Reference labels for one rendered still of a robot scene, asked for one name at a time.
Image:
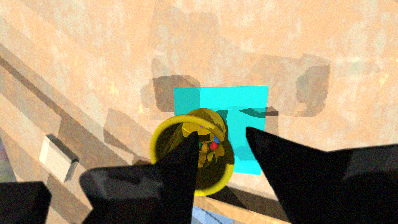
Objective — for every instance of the tan flat bar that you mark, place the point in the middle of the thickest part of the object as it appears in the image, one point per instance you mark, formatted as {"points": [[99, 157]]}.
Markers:
{"points": [[243, 206]]}

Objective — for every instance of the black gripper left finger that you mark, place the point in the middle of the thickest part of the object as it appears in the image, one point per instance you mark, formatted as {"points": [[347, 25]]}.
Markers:
{"points": [[170, 182]]}

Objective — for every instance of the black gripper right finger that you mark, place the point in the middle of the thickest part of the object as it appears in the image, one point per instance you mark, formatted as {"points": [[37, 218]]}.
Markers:
{"points": [[311, 184]]}

